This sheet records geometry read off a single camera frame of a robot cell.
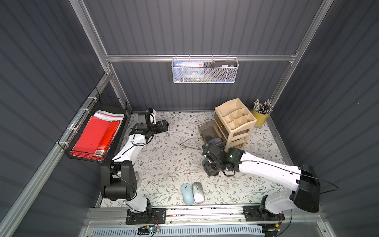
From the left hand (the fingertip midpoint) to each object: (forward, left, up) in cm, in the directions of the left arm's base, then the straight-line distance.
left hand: (162, 124), depth 89 cm
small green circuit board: (-51, +4, -18) cm, 55 cm away
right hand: (-26, -27, -6) cm, 38 cm away
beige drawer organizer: (-5, -42, +7) cm, 42 cm away
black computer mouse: (-8, -30, -8) cm, 32 cm away
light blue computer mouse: (-36, -15, -17) cm, 43 cm away
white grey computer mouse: (-35, -21, -17) cm, 44 cm away
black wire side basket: (+3, +34, +16) cm, 37 cm away
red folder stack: (-16, +29, +9) cm, 34 cm away
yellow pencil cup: (+11, -66, -7) cm, 68 cm away
